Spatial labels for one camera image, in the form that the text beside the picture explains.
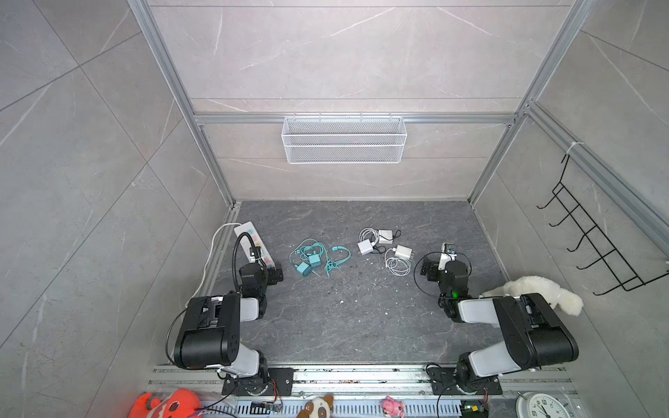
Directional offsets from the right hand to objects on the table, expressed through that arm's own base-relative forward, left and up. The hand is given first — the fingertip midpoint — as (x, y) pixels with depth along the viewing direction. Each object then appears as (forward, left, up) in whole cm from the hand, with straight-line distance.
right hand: (438, 254), depth 94 cm
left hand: (0, +65, 0) cm, 65 cm away
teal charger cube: (+1, +46, -4) cm, 46 cm away
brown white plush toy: (-45, +43, -3) cm, 62 cm away
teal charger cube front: (-2, +49, -4) cm, 50 cm away
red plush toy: (-43, +78, +3) cm, 89 cm away
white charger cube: (+7, +26, -4) cm, 27 cm away
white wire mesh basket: (+39, +34, +24) cm, 57 cm away
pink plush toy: (-45, +23, -3) cm, 51 cm away
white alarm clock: (-45, -16, -3) cm, 48 cm away
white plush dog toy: (-23, -27, +11) cm, 37 cm away
